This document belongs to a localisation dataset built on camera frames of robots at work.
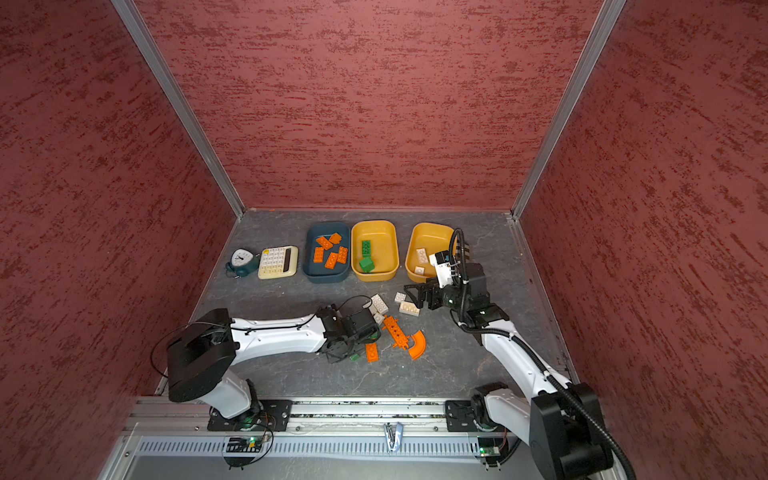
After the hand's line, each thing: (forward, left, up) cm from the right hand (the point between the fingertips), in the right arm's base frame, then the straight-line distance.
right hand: (415, 289), depth 82 cm
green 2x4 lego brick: (+24, +16, -12) cm, 31 cm away
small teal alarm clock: (+17, +58, -9) cm, 61 cm away
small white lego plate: (+4, +5, -13) cm, 14 cm away
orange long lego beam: (-9, +6, -13) cm, 17 cm away
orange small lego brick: (+21, +24, -11) cm, 34 cm away
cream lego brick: (+22, -5, -13) cm, 26 cm away
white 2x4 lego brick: (+2, +11, -14) cm, 18 cm away
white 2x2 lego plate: (+15, -3, -13) cm, 19 cm away
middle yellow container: (+24, +13, -13) cm, 30 cm away
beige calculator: (+19, +48, -11) cm, 53 cm away
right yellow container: (+30, -5, -14) cm, 33 cm away
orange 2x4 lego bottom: (-13, +13, -14) cm, 23 cm away
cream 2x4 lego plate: (0, +1, -13) cm, 13 cm away
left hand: (-13, +19, -13) cm, 26 cm away
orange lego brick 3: (+19, +28, -12) cm, 36 cm away
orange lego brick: (+29, +28, -11) cm, 42 cm away
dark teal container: (+15, +33, -13) cm, 39 cm away
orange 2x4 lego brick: (+28, +32, -13) cm, 44 cm away
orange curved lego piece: (-12, -1, -14) cm, 18 cm away
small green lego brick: (+16, +15, -9) cm, 24 cm away
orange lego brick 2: (+22, +34, -12) cm, 42 cm away
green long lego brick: (-15, +17, -10) cm, 25 cm away
